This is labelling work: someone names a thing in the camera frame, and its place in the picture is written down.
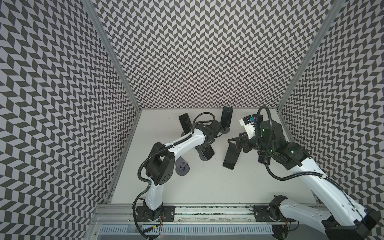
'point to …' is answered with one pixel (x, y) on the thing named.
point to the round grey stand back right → (225, 130)
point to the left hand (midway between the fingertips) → (206, 143)
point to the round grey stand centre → (202, 156)
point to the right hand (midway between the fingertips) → (234, 143)
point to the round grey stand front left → (182, 168)
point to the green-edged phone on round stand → (226, 116)
